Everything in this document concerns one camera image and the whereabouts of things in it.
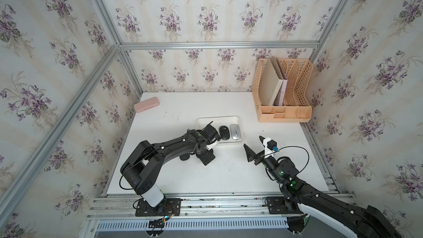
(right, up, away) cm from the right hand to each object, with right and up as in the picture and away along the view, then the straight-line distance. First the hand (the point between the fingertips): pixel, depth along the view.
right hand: (255, 141), depth 77 cm
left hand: (-24, -10, +11) cm, 28 cm away
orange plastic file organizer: (+32, +16, +24) cm, 44 cm away
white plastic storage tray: (-10, +4, +24) cm, 26 cm away
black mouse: (-35, -11, +11) cm, 39 cm away
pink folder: (+20, +22, +20) cm, 36 cm away
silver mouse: (-7, +2, +19) cm, 21 cm away
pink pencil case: (-66, +18, +35) cm, 77 cm away
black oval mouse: (-13, +1, +19) cm, 23 cm away
